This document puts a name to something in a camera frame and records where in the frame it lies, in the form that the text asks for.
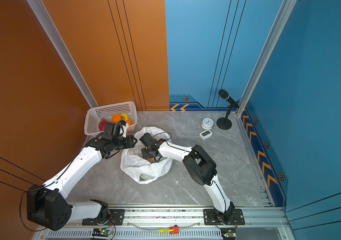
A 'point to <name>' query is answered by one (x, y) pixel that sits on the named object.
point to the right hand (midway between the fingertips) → (145, 154)
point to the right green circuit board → (228, 233)
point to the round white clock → (207, 123)
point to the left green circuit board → (102, 232)
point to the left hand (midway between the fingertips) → (134, 139)
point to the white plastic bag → (134, 165)
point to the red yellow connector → (173, 230)
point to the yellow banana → (126, 118)
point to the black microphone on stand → (225, 123)
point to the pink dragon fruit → (102, 124)
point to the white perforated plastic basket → (92, 117)
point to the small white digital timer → (205, 135)
